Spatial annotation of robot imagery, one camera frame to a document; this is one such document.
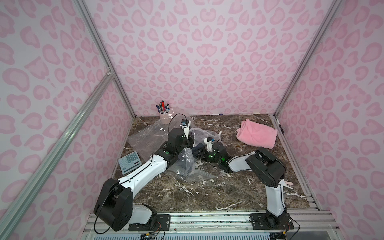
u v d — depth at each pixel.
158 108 1.07
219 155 0.76
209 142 0.88
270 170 0.53
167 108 1.07
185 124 0.69
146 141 1.04
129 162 0.93
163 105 1.04
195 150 0.87
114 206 0.41
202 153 0.84
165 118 1.06
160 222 0.73
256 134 1.03
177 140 0.62
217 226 0.72
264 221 0.72
